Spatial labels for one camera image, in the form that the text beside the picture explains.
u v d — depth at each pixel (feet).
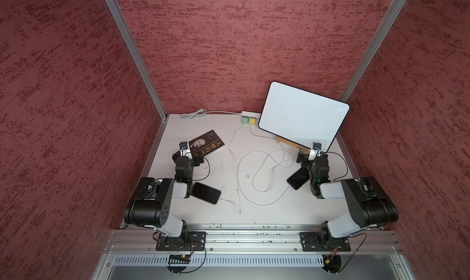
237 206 2.70
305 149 3.18
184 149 2.55
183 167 2.25
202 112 3.90
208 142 3.51
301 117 3.10
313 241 2.41
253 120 3.77
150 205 1.48
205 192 2.76
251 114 3.84
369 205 1.50
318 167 2.34
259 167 3.19
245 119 3.85
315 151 2.59
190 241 2.38
